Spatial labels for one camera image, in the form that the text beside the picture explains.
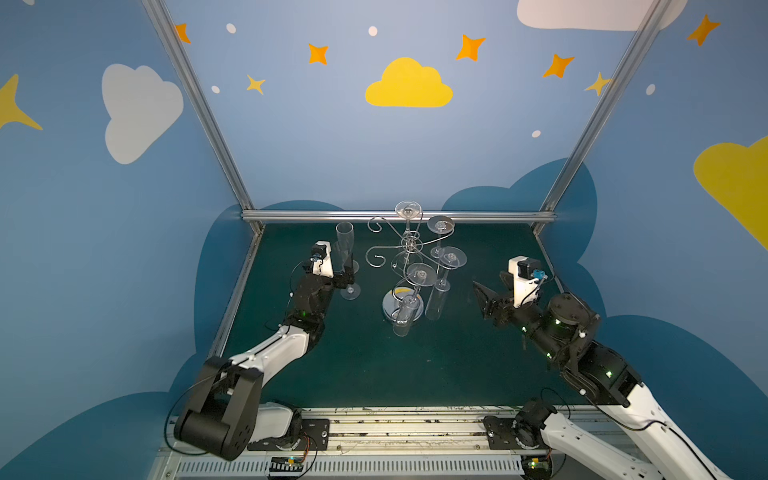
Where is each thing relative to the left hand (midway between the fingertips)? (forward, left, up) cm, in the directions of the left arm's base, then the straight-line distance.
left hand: (334, 252), depth 83 cm
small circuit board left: (-47, +9, -27) cm, 55 cm away
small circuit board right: (-47, -53, -27) cm, 76 cm away
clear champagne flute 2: (+2, -28, +9) cm, 30 cm away
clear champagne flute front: (-14, -23, +9) cm, 28 cm away
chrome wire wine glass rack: (-5, -21, +8) cm, 23 cm away
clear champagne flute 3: (-8, -30, +8) cm, 32 cm away
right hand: (-16, -38, +11) cm, 43 cm away
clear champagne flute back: (+6, -20, +11) cm, 24 cm away
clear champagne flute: (+11, -2, -4) cm, 12 cm away
